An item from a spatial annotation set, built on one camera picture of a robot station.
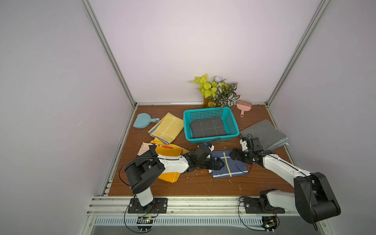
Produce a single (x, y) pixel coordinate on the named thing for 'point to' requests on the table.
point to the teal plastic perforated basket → (230, 125)
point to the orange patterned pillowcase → (164, 149)
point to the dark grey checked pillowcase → (211, 127)
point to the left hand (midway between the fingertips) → (221, 166)
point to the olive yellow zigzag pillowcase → (167, 128)
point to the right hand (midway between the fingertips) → (235, 153)
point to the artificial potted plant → (216, 93)
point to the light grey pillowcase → (270, 137)
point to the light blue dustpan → (143, 120)
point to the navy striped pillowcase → (232, 167)
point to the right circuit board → (270, 223)
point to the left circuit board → (144, 223)
